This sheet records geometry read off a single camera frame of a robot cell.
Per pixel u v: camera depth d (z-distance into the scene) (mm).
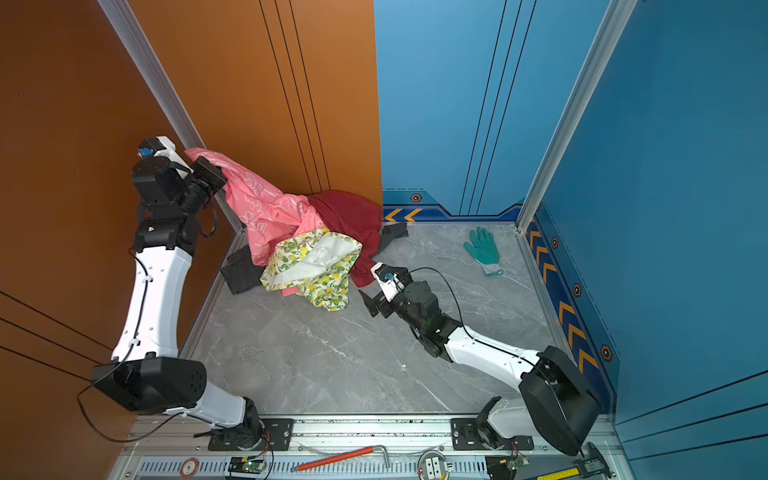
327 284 961
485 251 1122
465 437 725
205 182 592
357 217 1157
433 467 631
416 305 597
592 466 682
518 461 695
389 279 653
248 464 710
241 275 1021
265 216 831
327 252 917
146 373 397
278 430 741
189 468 696
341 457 708
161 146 572
